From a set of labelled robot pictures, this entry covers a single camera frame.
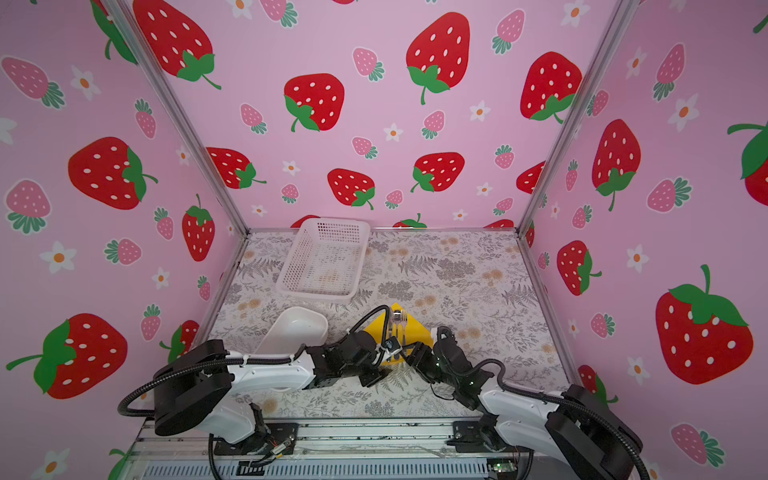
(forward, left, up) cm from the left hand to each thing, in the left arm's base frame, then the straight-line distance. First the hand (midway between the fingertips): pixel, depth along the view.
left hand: (388, 360), depth 83 cm
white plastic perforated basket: (+39, +25, -3) cm, 46 cm away
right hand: (+1, -3, +2) cm, 4 cm away
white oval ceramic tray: (+12, +30, -4) cm, 33 cm away
